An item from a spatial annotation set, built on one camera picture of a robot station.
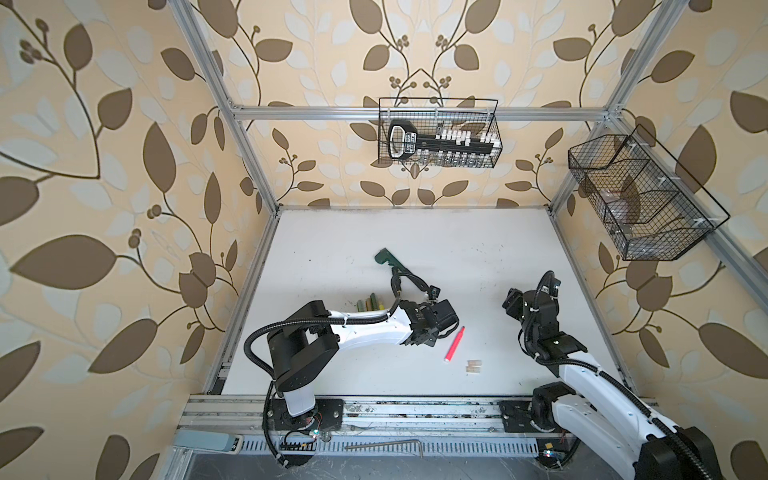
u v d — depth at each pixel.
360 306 0.94
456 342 0.87
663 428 0.42
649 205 0.73
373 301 0.94
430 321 0.64
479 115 0.91
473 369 0.83
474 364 0.83
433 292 0.77
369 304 0.94
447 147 0.83
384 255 1.05
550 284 0.70
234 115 0.92
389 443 0.71
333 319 0.48
